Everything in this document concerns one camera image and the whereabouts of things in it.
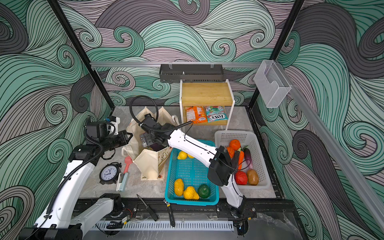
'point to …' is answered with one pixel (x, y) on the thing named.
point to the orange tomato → (234, 144)
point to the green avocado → (204, 191)
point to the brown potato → (252, 177)
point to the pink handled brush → (128, 160)
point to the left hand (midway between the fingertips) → (132, 133)
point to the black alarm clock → (109, 173)
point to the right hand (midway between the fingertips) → (152, 135)
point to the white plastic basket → (248, 139)
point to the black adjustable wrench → (170, 213)
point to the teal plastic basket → (193, 173)
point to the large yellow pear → (190, 193)
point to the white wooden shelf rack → (207, 103)
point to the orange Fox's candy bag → (196, 114)
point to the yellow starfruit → (179, 187)
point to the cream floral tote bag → (152, 163)
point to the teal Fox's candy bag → (216, 113)
